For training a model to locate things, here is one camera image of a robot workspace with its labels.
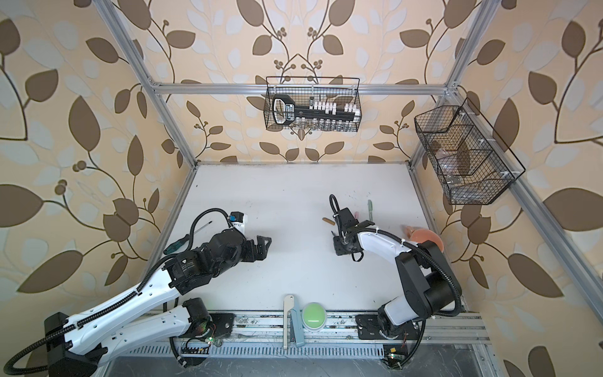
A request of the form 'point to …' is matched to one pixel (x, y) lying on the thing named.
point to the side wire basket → (473, 164)
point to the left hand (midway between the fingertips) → (263, 240)
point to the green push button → (314, 316)
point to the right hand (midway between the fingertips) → (344, 249)
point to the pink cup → (422, 235)
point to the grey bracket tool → (288, 307)
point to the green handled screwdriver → (182, 241)
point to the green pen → (370, 206)
